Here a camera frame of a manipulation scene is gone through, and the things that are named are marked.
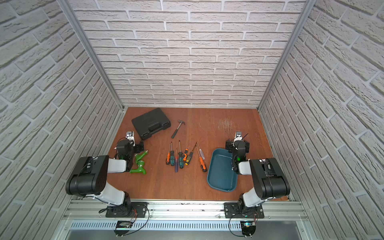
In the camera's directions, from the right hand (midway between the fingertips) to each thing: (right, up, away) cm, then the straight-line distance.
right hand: (239, 139), depth 94 cm
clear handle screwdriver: (-25, -8, 0) cm, 26 cm away
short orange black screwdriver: (-35, -9, -2) cm, 36 cm away
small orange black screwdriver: (-45, -11, -4) cm, 47 cm away
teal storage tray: (-13, -21, -7) cm, 25 cm away
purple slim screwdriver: (-40, -13, -5) cm, 42 cm away
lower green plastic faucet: (-61, -16, -8) cm, 63 cm away
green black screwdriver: (-37, -11, -4) cm, 39 cm away
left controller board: (-63, -38, -24) cm, 77 cm away
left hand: (-68, +1, 0) cm, 68 cm away
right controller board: (-2, -40, -24) cm, 46 cm away
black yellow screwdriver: (-32, -10, -4) cm, 34 cm away
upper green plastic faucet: (-63, -11, -3) cm, 64 cm away
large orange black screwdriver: (-24, -14, -7) cm, 29 cm away
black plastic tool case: (-61, +11, +11) cm, 63 cm away
